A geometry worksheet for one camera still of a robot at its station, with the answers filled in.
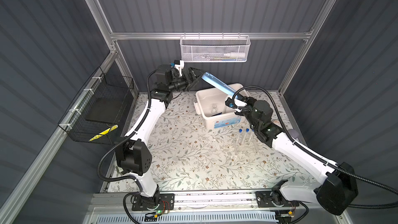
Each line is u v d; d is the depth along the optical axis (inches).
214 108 41.4
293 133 36.9
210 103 42.2
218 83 28.3
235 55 35.9
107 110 29.0
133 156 18.0
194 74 25.8
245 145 35.9
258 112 22.0
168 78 23.8
